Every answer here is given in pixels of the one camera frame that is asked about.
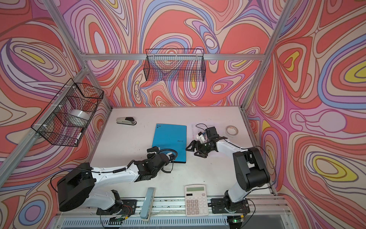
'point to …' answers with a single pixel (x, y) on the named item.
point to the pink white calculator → (196, 201)
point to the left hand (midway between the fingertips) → (158, 152)
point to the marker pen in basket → (77, 138)
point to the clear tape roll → (231, 130)
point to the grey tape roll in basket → (79, 113)
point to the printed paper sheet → (192, 130)
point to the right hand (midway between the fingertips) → (191, 154)
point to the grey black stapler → (126, 120)
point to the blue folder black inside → (171, 139)
